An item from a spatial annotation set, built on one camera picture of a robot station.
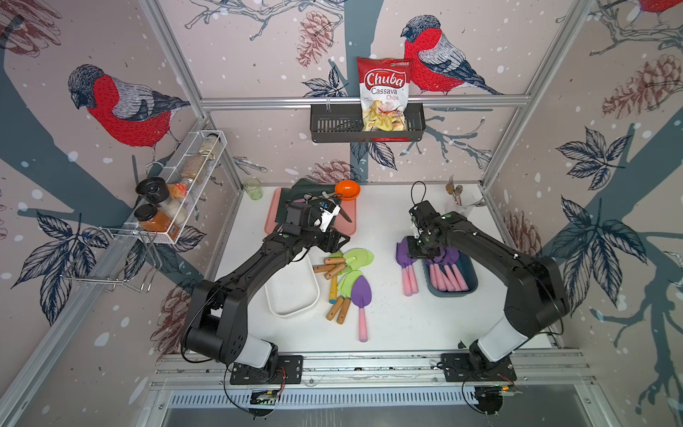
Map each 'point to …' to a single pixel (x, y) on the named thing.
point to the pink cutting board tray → (343, 226)
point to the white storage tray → (293, 290)
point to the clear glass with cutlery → (457, 192)
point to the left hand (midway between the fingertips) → (345, 230)
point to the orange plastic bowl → (349, 189)
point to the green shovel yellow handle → (333, 290)
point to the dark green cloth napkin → (301, 188)
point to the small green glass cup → (253, 188)
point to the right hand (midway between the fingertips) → (410, 253)
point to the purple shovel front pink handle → (361, 294)
